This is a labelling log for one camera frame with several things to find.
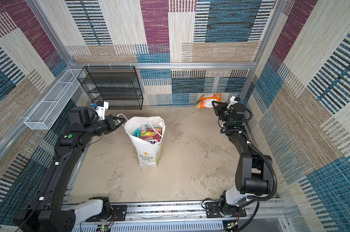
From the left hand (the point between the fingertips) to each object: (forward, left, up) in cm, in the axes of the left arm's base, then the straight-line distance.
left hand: (125, 117), depth 70 cm
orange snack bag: (+18, -42, -6) cm, 46 cm away
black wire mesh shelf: (+44, +19, -14) cm, 50 cm away
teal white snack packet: (+3, -1, -17) cm, 18 cm away
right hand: (+15, -44, -5) cm, 47 cm away
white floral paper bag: (-10, -10, -18) cm, 23 cm away
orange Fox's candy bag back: (+2, -9, -16) cm, 19 cm away
